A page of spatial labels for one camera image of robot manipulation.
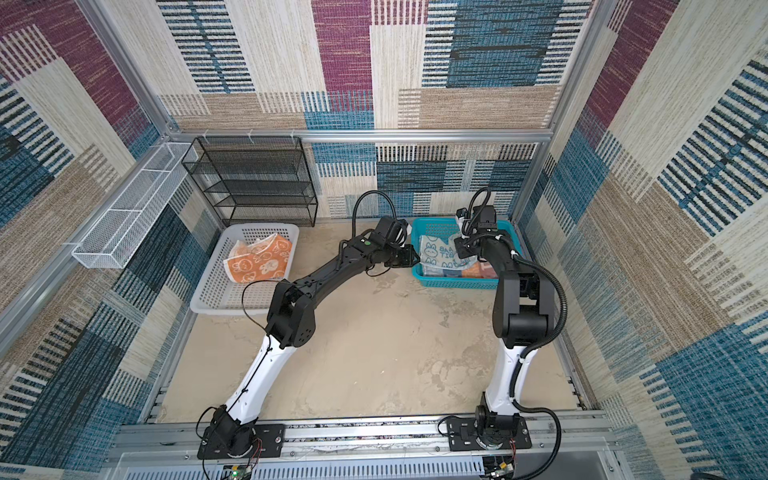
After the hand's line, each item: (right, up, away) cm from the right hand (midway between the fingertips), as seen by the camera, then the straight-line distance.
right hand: (466, 245), depth 100 cm
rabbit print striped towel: (+6, -8, +3) cm, 10 cm away
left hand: (-15, -3, -4) cm, 16 cm away
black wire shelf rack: (-74, +24, +11) cm, 78 cm away
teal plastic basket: (-8, -8, +3) cm, 11 cm away
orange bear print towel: (-68, -4, +6) cm, 69 cm away
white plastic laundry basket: (-80, -15, -4) cm, 82 cm away
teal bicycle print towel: (-8, -3, +6) cm, 10 cm away
